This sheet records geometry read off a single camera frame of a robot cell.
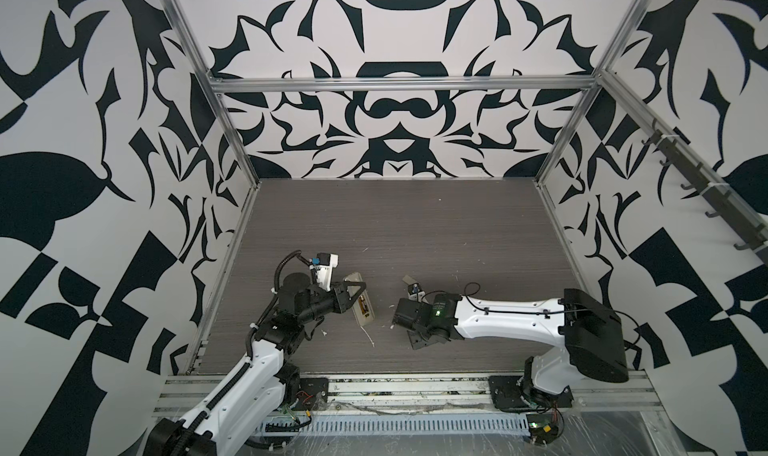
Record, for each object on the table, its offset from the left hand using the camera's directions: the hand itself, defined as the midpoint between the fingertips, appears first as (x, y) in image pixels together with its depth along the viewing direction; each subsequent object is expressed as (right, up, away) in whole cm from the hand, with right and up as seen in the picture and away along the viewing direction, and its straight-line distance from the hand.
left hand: (365, 281), depth 77 cm
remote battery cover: (+13, -4, +17) cm, 21 cm away
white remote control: (+1, -9, 0) cm, 9 cm away
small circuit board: (+42, -33, -6) cm, 54 cm away
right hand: (+14, -15, +3) cm, 21 cm away
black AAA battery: (-1, -6, 0) cm, 6 cm away
